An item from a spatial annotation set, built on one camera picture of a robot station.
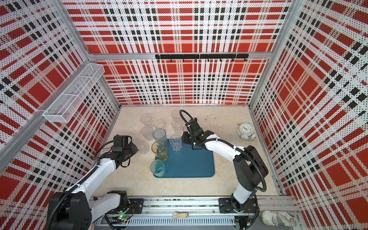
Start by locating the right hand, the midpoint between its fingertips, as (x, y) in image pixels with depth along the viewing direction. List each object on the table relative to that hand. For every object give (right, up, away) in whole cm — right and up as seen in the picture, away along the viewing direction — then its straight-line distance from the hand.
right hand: (185, 137), depth 87 cm
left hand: (-30, -6, +1) cm, 31 cm away
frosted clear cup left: (-28, +3, +13) cm, 31 cm away
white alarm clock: (+42, +3, +12) cm, 44 cm away
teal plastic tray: (+2, -16, 0) cm, 16 cm away
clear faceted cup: (-7, -3, +8) cm, 11 cm away
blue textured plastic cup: (-17, +2, +6) cm, 18 cm away
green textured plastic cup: (-16, -18, -3) cm, 24 cm away
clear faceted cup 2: (-29, -7, +6) cm, 30 cm away
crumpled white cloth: (+46, -36, -20) cm, 62 cm away
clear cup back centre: (-8, +15, +20) cm, 27 cm away
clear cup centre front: (-6, +6, +12) cm, 15 cm away
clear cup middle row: (-20, +8, +18) cm, 28 cm away
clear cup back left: (-31, +12, +20) cm, 39 cm away
